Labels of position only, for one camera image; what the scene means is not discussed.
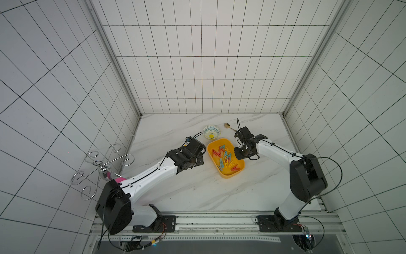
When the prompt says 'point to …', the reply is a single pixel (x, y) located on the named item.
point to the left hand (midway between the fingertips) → (196, 161)
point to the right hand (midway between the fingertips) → (233, 154)
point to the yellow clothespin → (233, 164)
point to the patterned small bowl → (211, 132)
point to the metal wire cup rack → (107, 169)
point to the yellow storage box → (222, 155)
